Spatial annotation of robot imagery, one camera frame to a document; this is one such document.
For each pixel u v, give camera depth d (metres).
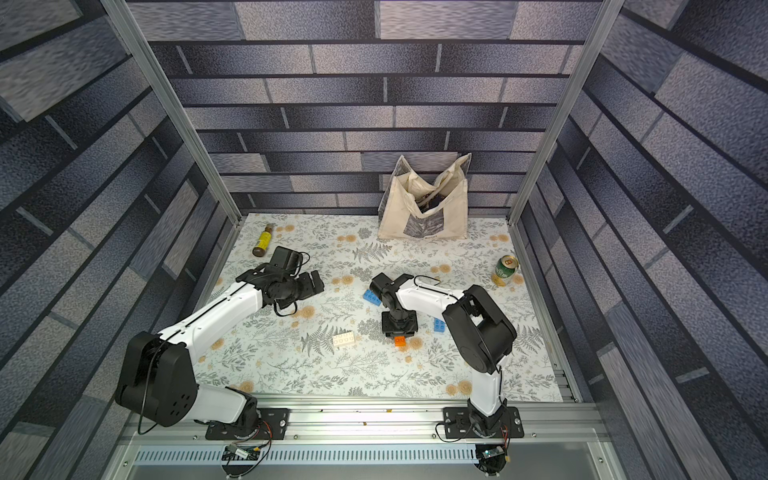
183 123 0.90
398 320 0.76
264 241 1.09
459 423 0.73
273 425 0.74
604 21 0.71
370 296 0.95
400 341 0.86
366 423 0.76
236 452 0.71
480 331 0.51
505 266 0.92
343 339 0.86
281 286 0.66
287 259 0.69
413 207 0.91
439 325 0.90
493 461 0.73
